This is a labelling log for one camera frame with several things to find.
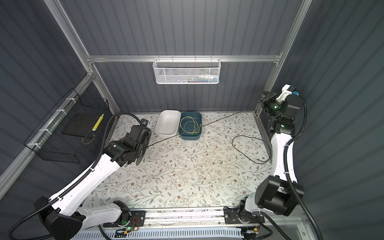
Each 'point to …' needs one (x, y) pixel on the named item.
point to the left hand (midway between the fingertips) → (135, 136)
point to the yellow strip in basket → (97, 122)
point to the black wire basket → (48, 142)
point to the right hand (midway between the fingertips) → (260, 91)
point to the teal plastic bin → (190, 125)
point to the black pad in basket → (81, 124)
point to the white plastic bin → (167, 123)
